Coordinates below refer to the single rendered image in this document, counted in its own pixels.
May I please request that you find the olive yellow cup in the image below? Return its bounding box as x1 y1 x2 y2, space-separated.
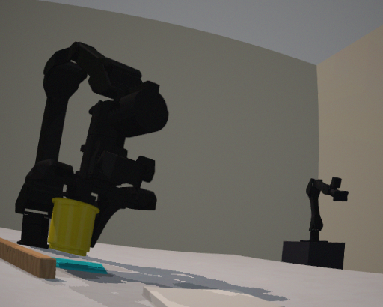
48 197 100 256

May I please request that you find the brown wooden beam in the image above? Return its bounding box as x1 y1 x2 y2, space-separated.
0 238 57 279

